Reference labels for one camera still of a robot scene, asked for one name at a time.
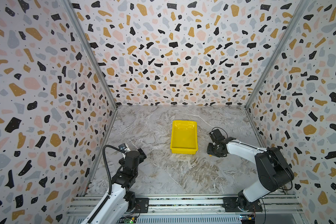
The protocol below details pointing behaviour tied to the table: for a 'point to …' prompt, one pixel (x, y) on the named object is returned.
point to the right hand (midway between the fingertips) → (208, 148)
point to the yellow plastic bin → (184, 138)
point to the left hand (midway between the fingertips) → (135, 150)
